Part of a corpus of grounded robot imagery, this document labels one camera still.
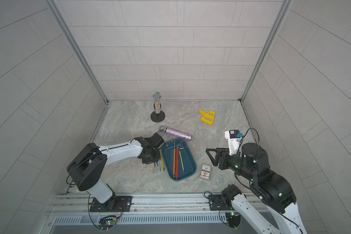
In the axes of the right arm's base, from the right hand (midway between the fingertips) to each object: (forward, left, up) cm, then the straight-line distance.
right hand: (209, 151), depth 59 cm
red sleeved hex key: (+8, +15, -27) cm, 32 cm away
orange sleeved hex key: (+8, +16, -27) cm, 33 cm away
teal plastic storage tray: (+9, +14, -28) cm, 32 cm away
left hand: (+11, +25, -30) cm, 41 cm away
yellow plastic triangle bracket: (+39, -9, -27) cm, 49 cm away
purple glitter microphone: (+25, +12, -25) cm, 38 cm away
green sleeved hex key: (+4, +12, -28) cm, 31 cm away
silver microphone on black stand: (+42, +28, -25) cm, 56 cm away
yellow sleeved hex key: (+5, +22, -20) cm, 30 cm away
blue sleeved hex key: (+6, +25, -27) cm, 37 cm away
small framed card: (+1, -1, -28) cm, 28 cm away
